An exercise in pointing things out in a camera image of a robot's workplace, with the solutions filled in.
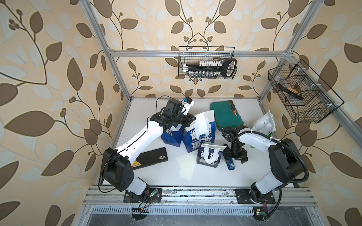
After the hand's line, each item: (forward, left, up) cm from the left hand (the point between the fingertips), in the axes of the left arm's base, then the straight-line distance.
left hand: (193, 116), depth 78 cm
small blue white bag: (-18, -9, -12) cm, 23 cm away
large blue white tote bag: (-8, +1, -13) cm, 15 cm away
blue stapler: (-18, -22, -21) cm, 35 cm away
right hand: (-18, -25, -22) cm, 38 cm away
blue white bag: (-6, +11, -11) cm, 17 cm away
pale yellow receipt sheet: (-17, +3, -26) cm, 31 cm away
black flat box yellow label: (-15, +26, -25) cm, 39 cm away
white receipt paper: (-2, -5, -6) cm, 8 cm away
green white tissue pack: (-2, -42, -6) cm, 43 cm away
